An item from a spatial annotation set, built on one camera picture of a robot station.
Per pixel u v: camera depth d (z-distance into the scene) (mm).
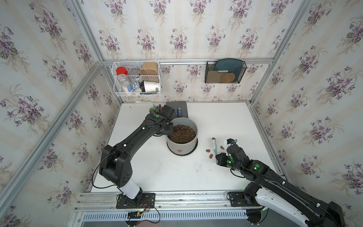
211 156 889
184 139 860
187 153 872
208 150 911
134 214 711
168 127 758
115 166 429
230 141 725
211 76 974
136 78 935
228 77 978
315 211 415
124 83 898
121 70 908
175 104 1223
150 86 917
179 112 1043
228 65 939
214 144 833
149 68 886
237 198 732
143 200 725
